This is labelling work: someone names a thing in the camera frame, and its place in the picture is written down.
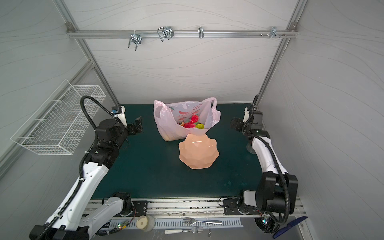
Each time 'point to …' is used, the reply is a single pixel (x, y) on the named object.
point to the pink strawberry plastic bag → (167, 117)
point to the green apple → (200, 126)
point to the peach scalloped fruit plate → (198, 151)
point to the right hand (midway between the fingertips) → (242, 118)
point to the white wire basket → (59, 126)
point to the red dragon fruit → (194, 118)
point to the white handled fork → (194, 230)
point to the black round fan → (266, 223)
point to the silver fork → (192, 221)
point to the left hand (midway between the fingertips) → (134, 114)
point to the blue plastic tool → (289, 225)
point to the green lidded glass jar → (250, 148)
